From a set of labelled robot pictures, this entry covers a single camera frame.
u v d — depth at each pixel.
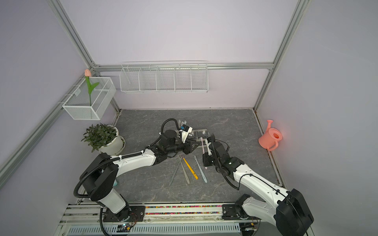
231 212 0.74
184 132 0.74
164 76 0.99
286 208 0.39
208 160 0.72
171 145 0.68
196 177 0.85
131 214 0.74
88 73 0.85
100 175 0.47
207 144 0.75
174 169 0.89
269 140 0.91
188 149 0.75
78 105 0.74
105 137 0.83
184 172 0.87
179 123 0.71
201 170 0.88
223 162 0.61
